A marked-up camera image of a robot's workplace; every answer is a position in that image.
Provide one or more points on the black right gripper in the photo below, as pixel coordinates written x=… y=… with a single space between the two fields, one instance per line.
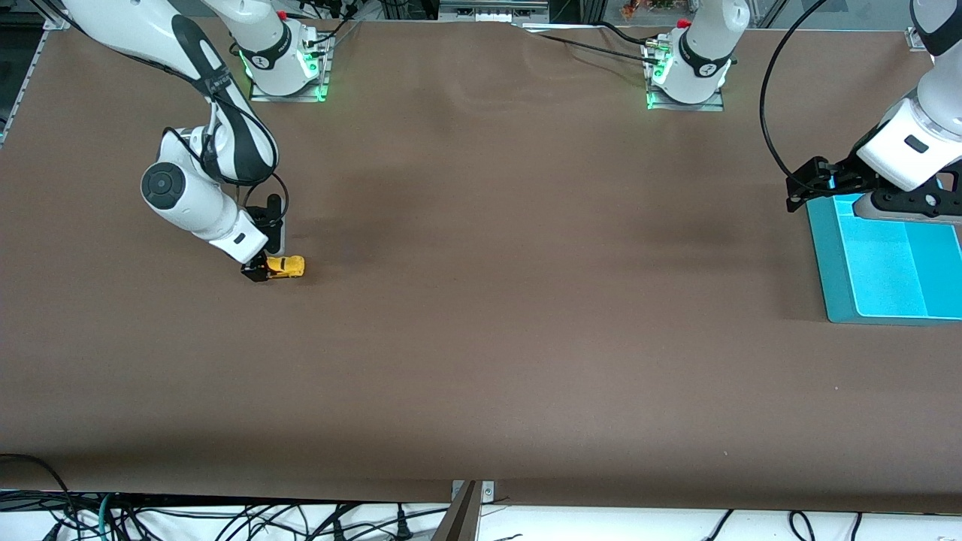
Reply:
x=255 y=270

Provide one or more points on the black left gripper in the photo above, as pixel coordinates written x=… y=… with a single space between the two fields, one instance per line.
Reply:
x=840 y=177

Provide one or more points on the yellow toy beetle car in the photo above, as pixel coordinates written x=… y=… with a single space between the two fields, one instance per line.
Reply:
x=289 y=265

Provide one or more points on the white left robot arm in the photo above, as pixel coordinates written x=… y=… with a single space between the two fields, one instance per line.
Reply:
x=699 y=60

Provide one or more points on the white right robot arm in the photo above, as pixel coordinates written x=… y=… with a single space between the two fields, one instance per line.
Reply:
x=188 y=203

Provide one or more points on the cyan plastic storage bin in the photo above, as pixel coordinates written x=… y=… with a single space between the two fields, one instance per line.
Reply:
x=887 y=278

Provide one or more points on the grey slanted beam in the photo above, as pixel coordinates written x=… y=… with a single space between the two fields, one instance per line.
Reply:
x=460 y=522

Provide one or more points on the metal table corner bracket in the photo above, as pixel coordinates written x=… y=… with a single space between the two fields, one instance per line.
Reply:
x=51 y=25
x=915 y=39

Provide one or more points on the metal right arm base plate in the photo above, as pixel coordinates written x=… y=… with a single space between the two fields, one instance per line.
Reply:
x=259 y=97

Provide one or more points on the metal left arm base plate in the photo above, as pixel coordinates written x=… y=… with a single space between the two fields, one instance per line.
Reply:
x=714 y=106

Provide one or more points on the small metal table bracket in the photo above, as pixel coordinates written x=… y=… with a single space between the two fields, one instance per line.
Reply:
x=488 y=492

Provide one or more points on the aluminium frame rail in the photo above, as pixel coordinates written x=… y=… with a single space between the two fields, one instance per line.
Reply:
x=488 y=11

